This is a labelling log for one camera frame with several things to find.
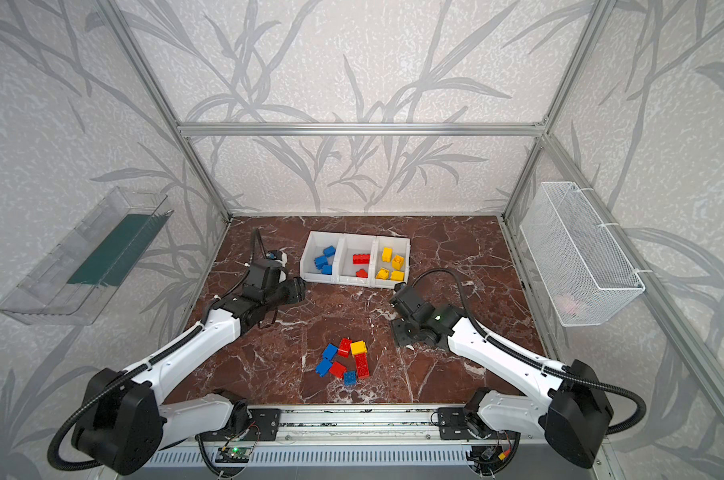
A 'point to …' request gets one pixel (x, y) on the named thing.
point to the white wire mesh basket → (583, 274)
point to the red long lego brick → (362, 366)
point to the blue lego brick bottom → (350, 378)
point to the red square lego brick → (361, 273)
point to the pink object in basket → (568, 303)
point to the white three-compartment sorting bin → (340, 268)
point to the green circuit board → (233, 454)
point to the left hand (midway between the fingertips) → (303, 275)
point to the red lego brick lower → (338, 369)
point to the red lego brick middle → (344, 347)
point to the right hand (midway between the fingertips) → (402, 319)
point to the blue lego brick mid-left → (330, 351)
